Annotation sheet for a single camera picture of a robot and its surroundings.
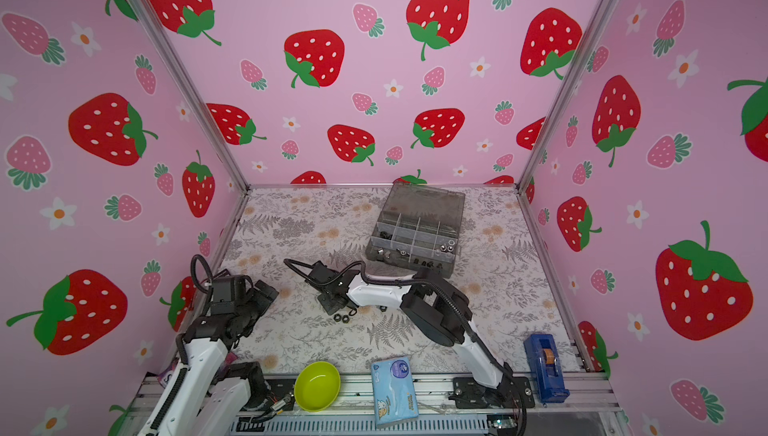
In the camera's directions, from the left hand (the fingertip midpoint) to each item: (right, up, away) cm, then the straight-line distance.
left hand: (266, 297), depth 83 cm
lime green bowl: (+16, -21, -7) cm, 28 cm away
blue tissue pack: (+36, -18, -14) cm, 43 cm away
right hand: (+17, -2, +8) cm, 19 cm away
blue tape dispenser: (+74, -12, -9) cm, 76 cm away
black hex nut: (+19, -7, +3) cm, 21 cm away
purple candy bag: (-23, -18, -8) cm, 30 cm away
